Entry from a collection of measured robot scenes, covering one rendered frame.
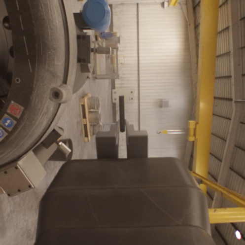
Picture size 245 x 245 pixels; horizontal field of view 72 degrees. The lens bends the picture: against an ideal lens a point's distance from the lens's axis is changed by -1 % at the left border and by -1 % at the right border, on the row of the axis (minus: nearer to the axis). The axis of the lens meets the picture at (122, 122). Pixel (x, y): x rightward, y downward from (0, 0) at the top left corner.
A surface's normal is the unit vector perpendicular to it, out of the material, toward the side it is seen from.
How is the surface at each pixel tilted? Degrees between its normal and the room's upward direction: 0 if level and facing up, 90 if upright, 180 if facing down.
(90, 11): 90
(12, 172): 90
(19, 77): 90
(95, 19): 90
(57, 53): 39
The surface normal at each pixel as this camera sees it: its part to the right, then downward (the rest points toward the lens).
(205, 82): 0.00, 0.19
